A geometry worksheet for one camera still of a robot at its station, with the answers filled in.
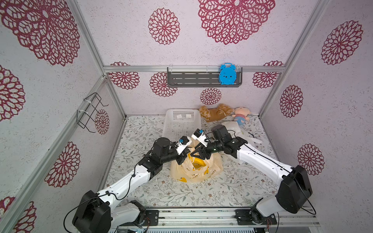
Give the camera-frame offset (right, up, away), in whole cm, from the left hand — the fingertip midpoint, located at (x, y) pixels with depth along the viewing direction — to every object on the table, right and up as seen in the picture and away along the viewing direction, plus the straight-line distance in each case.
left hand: (190, 149), depth 76 cm
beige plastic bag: (-4, -14, +5) cm, 15 cm away
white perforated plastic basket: (-9, +16, +40) cm, 44 cm away
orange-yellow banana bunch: (+5, -11, +14) cm, 18 cm away
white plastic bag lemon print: (+30, +13, +21) cm, 38 cm away
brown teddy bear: (+17, +21, +31) cm, 41 cm away
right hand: (+1, -1, 0) cm, 1 cm away
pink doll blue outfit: (+41, +22, +37) cm, 59 cm away
